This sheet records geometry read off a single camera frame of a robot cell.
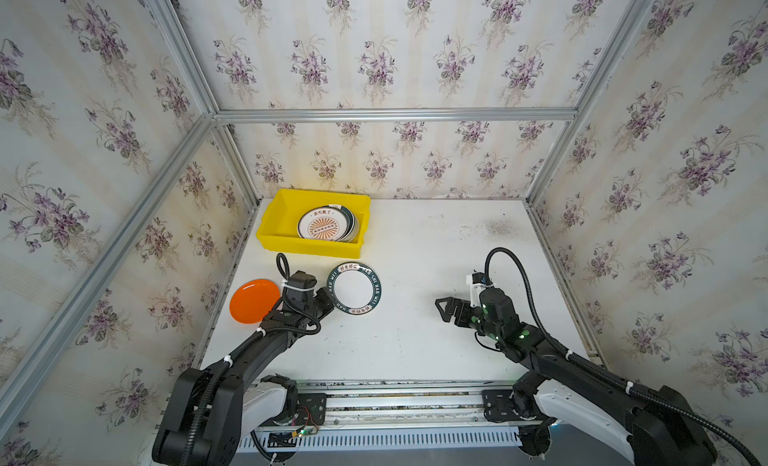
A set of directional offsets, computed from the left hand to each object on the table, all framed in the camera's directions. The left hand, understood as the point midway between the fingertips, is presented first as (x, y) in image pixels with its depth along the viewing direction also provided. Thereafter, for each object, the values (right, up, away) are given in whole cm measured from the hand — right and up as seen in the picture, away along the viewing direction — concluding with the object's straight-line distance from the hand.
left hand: (335, 295), depth 87 cm
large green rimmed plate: (+5, +1, +7) cm, 9 cm away
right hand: (+31, -2, -5) cm, 32 cm away
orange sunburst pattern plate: (-7, +22, +20) cm, 30 cm away
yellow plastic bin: (-26, +26, +28) cm, 46 cm away
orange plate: (-27, -3, +6) cm, 28 cm away
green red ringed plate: (+3, +21, +18) cm, 28 cm away
